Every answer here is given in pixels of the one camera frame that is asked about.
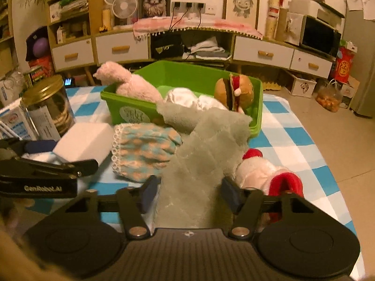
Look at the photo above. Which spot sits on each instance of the person's left forearm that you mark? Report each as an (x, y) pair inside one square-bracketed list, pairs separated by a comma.
[(11, 240)]

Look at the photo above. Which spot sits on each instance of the blue white milk carton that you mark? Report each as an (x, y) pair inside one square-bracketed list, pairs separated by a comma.
[(14, 120)]

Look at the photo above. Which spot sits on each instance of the black microwave oven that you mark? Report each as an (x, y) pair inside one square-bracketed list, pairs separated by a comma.
[(319, 36)]

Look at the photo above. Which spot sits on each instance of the bag of oranges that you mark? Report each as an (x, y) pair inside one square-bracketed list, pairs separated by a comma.
[(329, 98)]

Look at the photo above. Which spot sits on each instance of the pink cabinet runner cloth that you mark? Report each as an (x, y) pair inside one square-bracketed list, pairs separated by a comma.
[(205, 25)]

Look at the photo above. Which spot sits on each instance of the white sponge block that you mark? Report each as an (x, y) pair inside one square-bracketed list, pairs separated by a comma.
[(85, 140)]

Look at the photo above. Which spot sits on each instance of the long wooden cabinet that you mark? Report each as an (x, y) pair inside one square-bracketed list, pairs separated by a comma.
[(90, 11)]

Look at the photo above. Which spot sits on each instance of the black yellow drink can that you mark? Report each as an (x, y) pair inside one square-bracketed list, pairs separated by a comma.
[(35, 76)]

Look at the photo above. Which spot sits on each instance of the white cabinet drawer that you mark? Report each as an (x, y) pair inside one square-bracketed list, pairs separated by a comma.
[(121, 46), (263, 51), (310, 63), (73, 54)]

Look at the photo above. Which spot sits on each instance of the egg tray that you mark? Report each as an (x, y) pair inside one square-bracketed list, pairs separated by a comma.
[(271, 85)]

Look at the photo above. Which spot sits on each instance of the white satin cloth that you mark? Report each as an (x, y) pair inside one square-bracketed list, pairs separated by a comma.
[(211, 102), (180, 96)]

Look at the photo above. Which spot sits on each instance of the red white santa plush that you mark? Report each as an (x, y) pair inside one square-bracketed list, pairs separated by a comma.
[(257, 169)]

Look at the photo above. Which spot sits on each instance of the framed cartoon girl picture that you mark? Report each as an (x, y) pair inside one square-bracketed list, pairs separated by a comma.
[(241, 4)]

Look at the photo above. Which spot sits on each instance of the pink plush toy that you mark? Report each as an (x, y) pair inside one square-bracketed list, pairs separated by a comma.
[(134, 87)]

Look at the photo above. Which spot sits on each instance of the small camera with screen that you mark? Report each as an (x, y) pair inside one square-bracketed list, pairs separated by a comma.
[(68, 82)]

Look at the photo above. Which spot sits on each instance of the lace cuff knitted glove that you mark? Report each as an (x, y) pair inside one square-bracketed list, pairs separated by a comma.
[(140, 149)]

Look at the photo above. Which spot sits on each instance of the red gift box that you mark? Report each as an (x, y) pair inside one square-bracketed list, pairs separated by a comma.
[(344, 64)]

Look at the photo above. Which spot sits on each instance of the green plastic bin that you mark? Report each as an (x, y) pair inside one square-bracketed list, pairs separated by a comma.
[(181, 73)]

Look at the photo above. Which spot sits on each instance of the framed cat picture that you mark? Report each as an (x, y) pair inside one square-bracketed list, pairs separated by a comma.
[(153, 3)]

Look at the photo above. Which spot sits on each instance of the black bag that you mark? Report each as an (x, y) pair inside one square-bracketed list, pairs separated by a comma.
[(167, 46)]

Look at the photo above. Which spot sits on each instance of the wall power outlet strip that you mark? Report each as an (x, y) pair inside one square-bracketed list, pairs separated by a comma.
[(187, 7)]

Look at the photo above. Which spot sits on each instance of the blue white checked tablecloth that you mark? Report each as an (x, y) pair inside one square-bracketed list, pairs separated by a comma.
[(287, 140)]

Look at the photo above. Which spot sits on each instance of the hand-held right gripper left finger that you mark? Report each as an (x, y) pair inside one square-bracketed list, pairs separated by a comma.
[(149, 194)]

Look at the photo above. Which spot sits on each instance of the folded clothes stack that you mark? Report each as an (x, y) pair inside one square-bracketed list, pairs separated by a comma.
[(208, 49)]

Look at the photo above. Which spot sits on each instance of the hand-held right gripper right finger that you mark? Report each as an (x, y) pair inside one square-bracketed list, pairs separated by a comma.
[(230, 194)]

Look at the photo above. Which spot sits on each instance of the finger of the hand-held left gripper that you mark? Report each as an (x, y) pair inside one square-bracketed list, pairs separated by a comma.
[(58, 168), (41, 147)]

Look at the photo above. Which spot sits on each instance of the purple ball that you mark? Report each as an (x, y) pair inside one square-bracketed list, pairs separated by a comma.
[(41, 47)]

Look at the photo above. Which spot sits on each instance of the hamburger plush toy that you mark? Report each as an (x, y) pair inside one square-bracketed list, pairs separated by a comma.
[(225, 90)]

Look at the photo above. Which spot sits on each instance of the white storage box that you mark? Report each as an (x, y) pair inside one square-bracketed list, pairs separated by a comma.
[(303, 86)]

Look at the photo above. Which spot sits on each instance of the grey refrigerator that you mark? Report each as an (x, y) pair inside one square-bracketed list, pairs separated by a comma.
[(361, 64)]

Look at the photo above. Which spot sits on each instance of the glass jar gold lid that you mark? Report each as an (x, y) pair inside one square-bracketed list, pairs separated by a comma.
[(49, 108)]

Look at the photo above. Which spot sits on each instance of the grey fluffy towel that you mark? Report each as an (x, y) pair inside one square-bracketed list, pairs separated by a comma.
[(202, 158)]

